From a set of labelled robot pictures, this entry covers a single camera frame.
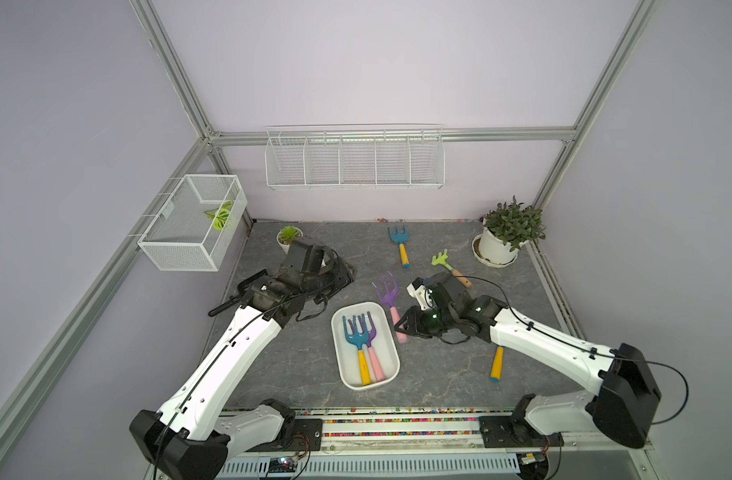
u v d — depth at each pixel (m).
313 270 0.53
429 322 0.68
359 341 0.87
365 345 0.87
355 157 0.99
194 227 0.84
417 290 0.74
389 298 0.84
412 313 0.68
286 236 1.06
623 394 0.41
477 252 1.09
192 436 0.37
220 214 0.81
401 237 1.15
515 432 0.65
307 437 0.73
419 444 0.74
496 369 0.83
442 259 1.09
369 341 0.88
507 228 0.94
